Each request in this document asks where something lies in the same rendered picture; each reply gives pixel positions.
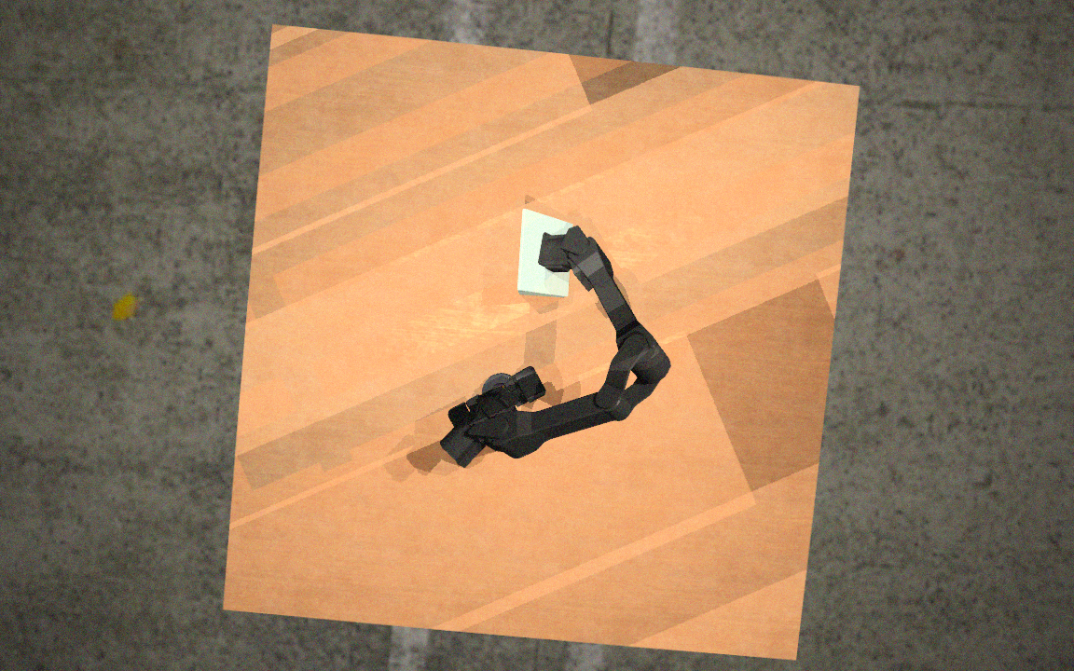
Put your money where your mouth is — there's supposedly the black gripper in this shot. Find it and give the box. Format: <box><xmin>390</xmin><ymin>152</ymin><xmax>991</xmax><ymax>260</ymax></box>
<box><xmin>447</xmin><ymin>366</ymin><xmax>546</xmax><ymax>427</ymax></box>

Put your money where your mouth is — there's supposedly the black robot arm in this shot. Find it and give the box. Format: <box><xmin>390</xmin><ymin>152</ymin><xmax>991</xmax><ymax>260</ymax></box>
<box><xmin>440</xmin><ymin>227</ymin><xmax>671</xmax><ymax>468</ymax></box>

